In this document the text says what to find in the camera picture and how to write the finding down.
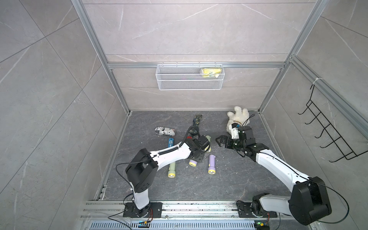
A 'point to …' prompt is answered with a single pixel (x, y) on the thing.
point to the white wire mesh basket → (189, 76)
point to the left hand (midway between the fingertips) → (198, 155)
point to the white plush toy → (240, 116)
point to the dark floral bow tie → (194, 130)
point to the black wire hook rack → (348, 153)
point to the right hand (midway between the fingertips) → (222, 140)
